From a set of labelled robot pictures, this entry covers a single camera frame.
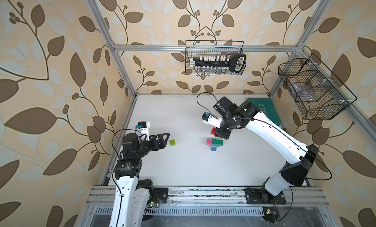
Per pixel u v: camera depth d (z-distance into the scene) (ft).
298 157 1.35
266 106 3.53
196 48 2.99
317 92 2.39
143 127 2.11
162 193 2.45
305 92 2.30
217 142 2.77
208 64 2.77
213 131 2.37
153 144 2.11
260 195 2.15
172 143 3.07
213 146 2.78
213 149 2.96
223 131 2.08
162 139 2.16
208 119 2.10
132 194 1.56
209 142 2.78
